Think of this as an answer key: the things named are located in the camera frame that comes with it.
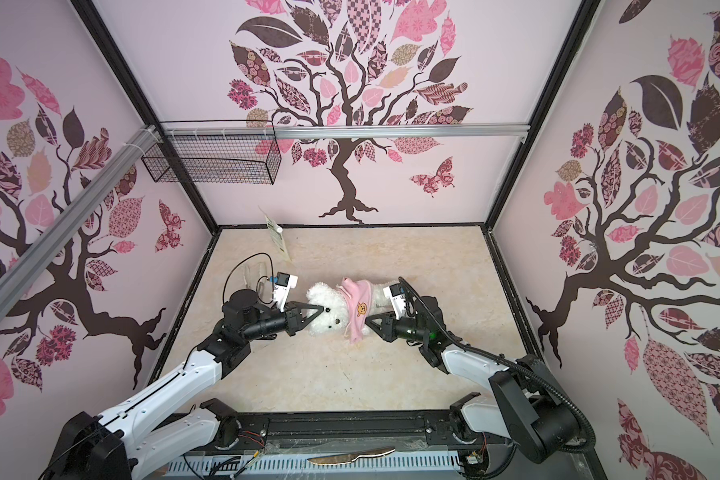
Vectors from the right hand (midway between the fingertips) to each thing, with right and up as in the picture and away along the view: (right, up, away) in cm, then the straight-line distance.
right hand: (367, 318), depth 80 cm
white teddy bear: (-8, +2, -8) cm, 12 cm away
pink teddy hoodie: (-2, +6, -3) cm, 8 cm away
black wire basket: (-40, +51, +14) cm, 66 cm away
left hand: (-11, +3, -6) cm, 13 cm away
